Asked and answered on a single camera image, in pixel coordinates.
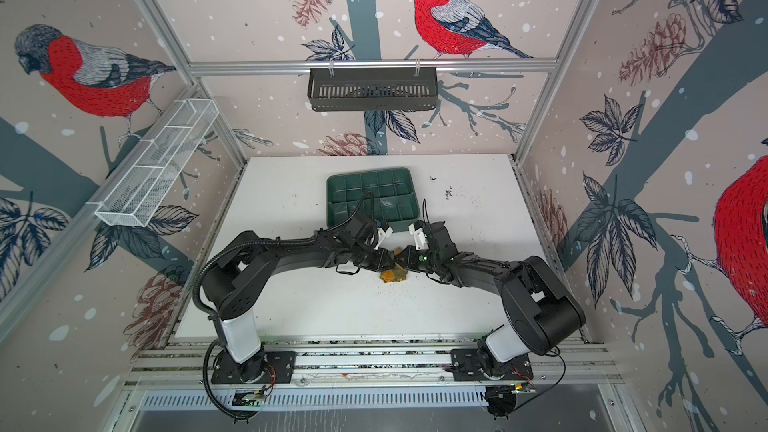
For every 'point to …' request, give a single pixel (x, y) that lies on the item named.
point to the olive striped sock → (396, 273)
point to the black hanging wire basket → (373, 89)
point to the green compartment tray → (386, 195)
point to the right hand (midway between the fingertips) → (394, 262)
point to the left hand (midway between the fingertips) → (394, 266)
